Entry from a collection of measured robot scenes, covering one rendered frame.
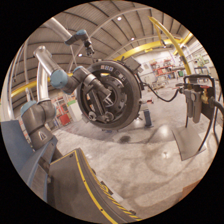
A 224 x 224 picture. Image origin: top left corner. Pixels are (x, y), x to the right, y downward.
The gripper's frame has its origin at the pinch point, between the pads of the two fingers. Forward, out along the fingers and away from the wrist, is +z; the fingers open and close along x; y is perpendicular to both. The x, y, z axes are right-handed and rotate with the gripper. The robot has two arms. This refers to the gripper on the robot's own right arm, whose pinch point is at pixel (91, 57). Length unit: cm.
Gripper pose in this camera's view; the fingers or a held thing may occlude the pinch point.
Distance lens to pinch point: 70.5
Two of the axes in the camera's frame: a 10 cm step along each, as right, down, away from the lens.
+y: -0.8, -2.5, 9.6
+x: -9.5, 3.3, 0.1
